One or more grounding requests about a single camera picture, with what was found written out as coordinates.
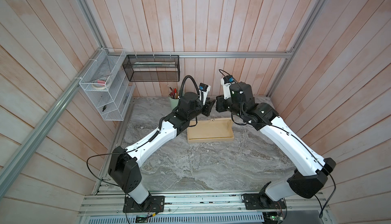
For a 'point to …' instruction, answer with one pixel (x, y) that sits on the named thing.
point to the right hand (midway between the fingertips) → (215, 97)
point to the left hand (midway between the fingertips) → (212, 101)
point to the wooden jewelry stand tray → (211, 131)
